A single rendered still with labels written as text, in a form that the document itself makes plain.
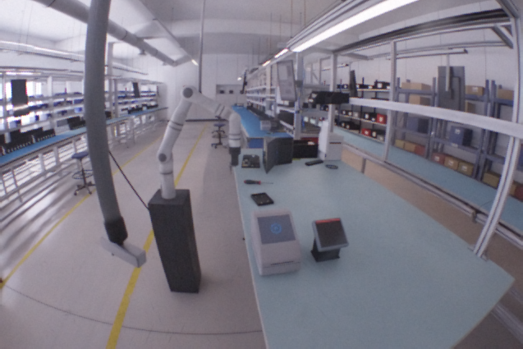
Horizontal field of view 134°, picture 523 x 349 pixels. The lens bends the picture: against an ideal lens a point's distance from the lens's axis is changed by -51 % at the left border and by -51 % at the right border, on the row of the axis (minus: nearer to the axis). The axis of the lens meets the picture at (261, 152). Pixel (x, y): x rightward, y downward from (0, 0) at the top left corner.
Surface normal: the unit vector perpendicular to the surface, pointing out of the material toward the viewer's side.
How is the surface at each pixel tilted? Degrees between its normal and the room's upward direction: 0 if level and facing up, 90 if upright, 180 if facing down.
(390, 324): 0
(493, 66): 90
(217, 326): 0
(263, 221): 30
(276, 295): 0
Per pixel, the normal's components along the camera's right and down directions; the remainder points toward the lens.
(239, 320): 0.03, -0.97
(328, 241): 0.11, -0.68
